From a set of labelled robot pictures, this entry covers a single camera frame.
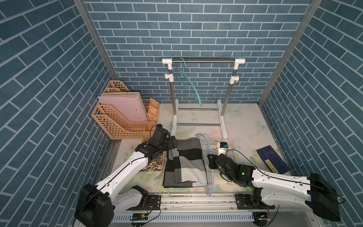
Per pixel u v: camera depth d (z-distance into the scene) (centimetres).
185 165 82
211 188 77
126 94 84
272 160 89
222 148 70
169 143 74
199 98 76
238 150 94
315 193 43
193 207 74
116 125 86
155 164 86
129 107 89
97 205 38
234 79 80
